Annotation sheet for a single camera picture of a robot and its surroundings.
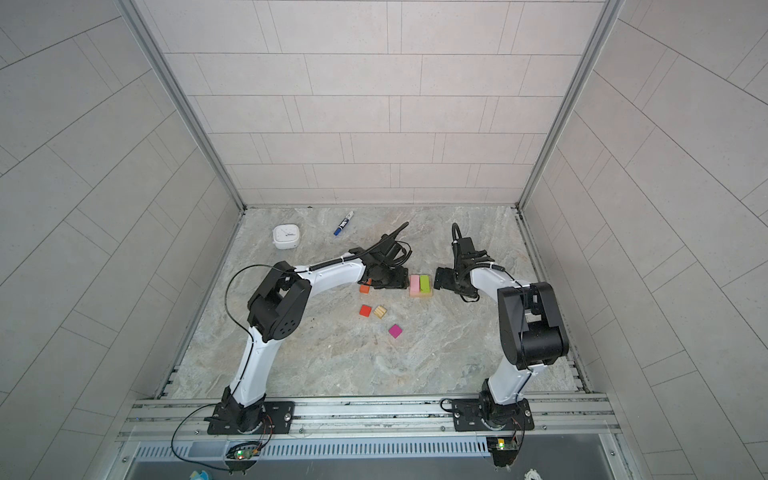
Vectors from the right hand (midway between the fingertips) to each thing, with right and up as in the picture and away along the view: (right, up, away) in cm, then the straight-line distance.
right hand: (447, 283), depth 95 cm
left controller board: (-49, -31, -31) cm, 66 cm away
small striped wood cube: (-21, -7, -7) cm, 23 cm away
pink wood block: (-11, 0, -3) cm, 11 cm away
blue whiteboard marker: (-36, +20, +13) cm, 43 cm away
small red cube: (-26, -7, -6) cm, 27 cm away
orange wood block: (-26, -2, -2) cm, 26 cm away
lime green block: (-7, 0, -3) cm, 8 cm away
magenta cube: (-17, -12, -10) cm, 23 cm away
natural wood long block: (-9, -3, -4) cm, 10 cm away
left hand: (-11, +1, 0) cm, 11 cm away
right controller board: (+9, -33, -27) cm, 44 cm away
